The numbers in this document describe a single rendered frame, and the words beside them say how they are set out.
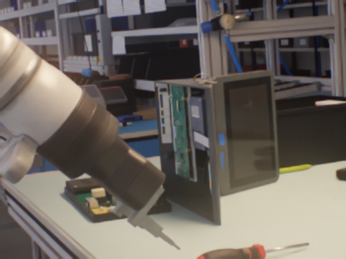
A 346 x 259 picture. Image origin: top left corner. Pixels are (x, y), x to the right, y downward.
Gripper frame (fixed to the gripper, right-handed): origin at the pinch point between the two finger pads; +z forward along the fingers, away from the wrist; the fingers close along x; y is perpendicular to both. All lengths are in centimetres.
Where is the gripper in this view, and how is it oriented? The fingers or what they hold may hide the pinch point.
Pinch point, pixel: (172, 244)
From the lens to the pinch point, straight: 82.9
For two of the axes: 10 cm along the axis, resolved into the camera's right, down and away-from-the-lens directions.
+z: 7.1, 6.2, 3.4
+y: 6.0, -7.8, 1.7
